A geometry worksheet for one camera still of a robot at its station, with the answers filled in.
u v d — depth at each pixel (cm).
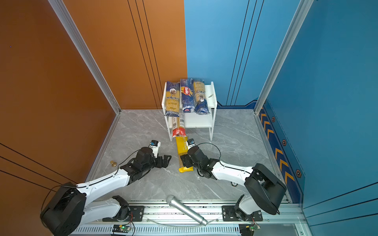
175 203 75
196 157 65
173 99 77
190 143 75
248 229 71
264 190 43
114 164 89
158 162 76
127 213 69
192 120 92
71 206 41
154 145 76
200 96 78
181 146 96
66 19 74
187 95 77
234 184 83
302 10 71
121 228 71
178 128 84
